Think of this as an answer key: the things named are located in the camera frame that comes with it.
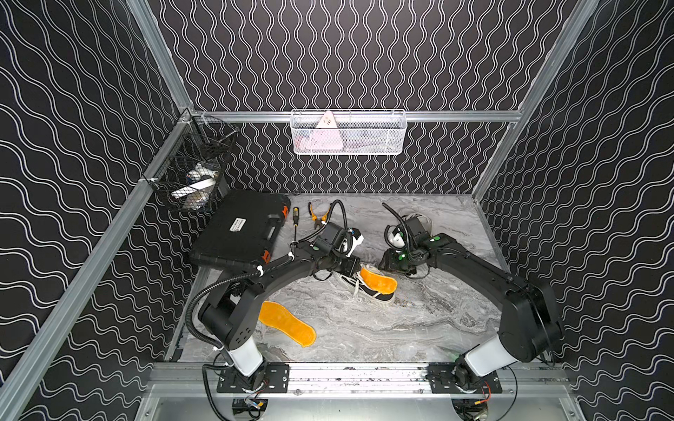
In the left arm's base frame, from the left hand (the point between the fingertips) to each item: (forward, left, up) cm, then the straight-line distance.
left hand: (360, 263), depth 85 cm
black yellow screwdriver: (+26, +27, -11) cm, 39 cm away
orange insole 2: (-5, -8, -4) cm, 10 cm away
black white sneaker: (+23, -25, -3) cm, 34 cm away
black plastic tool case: (+15, +44, -5) cm, 47 cm away
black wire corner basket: (+19, +57, +19) cm, 63 cm away
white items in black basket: (+9, +50, +19) cm, 54 cm away
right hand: (+1, -8, -2) cm, 8 cm away
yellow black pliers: (+26, +18, -12) cm, 34 cm away
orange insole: (-15, +25, -12) cm, 32 cm away
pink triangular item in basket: (+36, +14, +24) cm, 45 cm away
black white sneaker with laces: (-5, +1, -5) cm, 8 cm away
